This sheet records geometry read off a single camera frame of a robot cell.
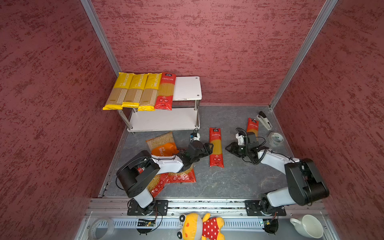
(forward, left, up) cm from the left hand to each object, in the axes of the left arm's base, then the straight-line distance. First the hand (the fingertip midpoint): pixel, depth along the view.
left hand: (210, 149), depth 88 cm
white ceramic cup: (-37, -46, -6) cm, 59 cm away
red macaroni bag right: (-14, +13, -5) cm, 20 cm away
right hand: (0, -10, -3) cm, 10 cm away
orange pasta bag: (+4, +29, -3) cm, 30 cm away
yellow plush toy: (-38, +9, 0) cm, 39 cm away
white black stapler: (+28, -42, -5) cm, 51 cm away
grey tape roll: (+12, -46, -6) cm, 48 cm away
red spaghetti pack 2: (+21, -33, -5) cm, 39 cm away
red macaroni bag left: (-19, +30, -4) cm, 35 cm away
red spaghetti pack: (-3, -4, -5) cm, 7 cm away
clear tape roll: (-41, +55, -5) cm, 69 cm away
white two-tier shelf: (+28, +18, -2) cm, 34 cm away
